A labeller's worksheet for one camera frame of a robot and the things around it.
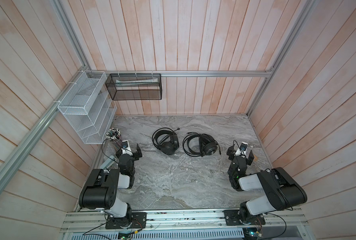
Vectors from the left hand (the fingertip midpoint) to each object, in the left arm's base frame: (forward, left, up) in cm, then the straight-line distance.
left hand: (132, 147), depth 91 cm
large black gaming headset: (+1, -23, -2) cm, 23 cm away
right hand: (-2, -68, +3) cm, 68 cm away
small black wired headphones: (+2, -48, 0) cm, 48 cm away
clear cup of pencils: (0, +11, +4) cm, 11 cm away
